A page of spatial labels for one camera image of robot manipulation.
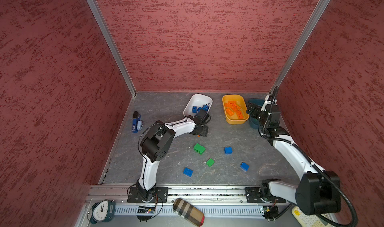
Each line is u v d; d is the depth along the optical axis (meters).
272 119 0.62
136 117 1.02
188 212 0.67
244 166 0.85
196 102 1.13
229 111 1.07
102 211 0.66
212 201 0.73
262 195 0.68
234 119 1.03
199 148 0.88
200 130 0.77
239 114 1.05
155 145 0.52
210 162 0.85
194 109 1.06
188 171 0.80
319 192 0.40
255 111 0.74
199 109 1.08
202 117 0.78
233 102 1.14
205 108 1.08
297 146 0.93
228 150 0.91
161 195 0.74
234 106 1.10
